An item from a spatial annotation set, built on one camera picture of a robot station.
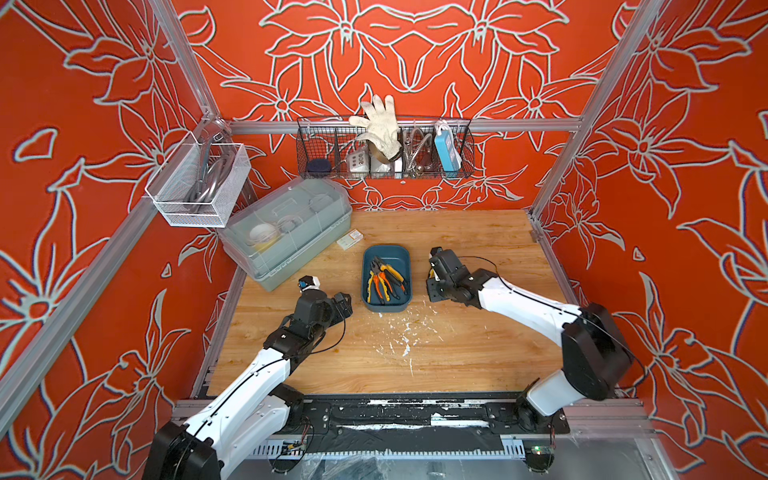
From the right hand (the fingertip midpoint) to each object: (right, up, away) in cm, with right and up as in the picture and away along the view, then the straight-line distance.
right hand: (426, 286), depth 88 cm
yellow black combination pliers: (-9, +2, +10) cm, 14 cm away
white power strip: (-21, +39, +5) cm, 44 cm away
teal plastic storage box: (-8, +7, +16) cm, 19 cm away
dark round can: (-35, +40, +13) cm, 55 cm away
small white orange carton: (-24, +15, +22) cm, 36 cm away
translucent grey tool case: (-46, +17, +2) cm, 49 cm away
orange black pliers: (-15, +2, +10) cm, 18 cm away
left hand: (-25, -3, -5) cm, 26 cm away
